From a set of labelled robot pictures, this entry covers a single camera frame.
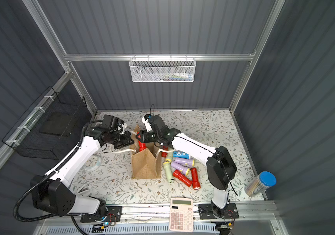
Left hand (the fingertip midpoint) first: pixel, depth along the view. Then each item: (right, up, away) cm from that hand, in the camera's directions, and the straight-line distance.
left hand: (135, 142), depth 79 cm
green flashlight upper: (+19, -10, +12) cm, 24 cm away
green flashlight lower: (+17, -15, +9) cm, 24 cm away
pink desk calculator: (+25, -35, -7) cm, 43 cm away
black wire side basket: (-42, +9, -6) cm, 43 cm away
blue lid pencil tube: (+61, -17, -13) cm, 65 cm away
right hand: (+2, +4, -1) cm, 4 cm away
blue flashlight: (+26, -9, +12) cm, 30 cm away
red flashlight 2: (+27, -21, +3) cm, 34 cm away
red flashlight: (+4, -2, -2) cm, 5 cm away
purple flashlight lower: (+28, -17, +7) cm, 33 cm away
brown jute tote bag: (+5, -12, +3) cm, 14 cm away
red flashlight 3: (+34, -24, +1) cm, 41 cm away
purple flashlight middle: (+31, -13, +9) cm, 35 cm away
